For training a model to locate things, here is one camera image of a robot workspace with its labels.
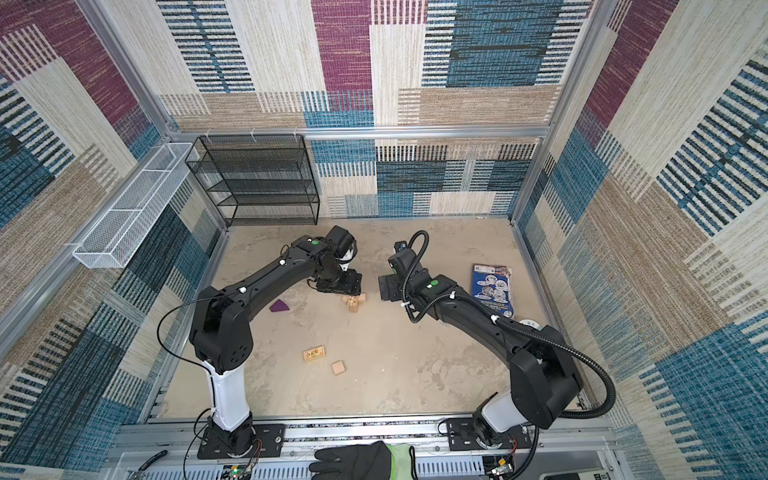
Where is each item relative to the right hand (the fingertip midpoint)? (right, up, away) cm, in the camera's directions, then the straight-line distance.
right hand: (399, 284), depth 85 cm
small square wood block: (-17, -23, -2) cm, 28 cm away
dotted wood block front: (-24, -20, +1) cm, 31 cm away
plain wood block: (-12, -5, +9) cm, 16 cm away
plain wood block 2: (-14, -8, +9) cm, 19 cm away
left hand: (-14, -1, +3) cm, 14 cm away
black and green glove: (-8, -39, -15) cm, 43 cm away
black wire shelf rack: (-50, +35, +24) cm, 66 cm away
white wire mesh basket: (-68, +14, -12) cm, 70 cm away
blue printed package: (+30, -2, +13) cm, 33 cm away
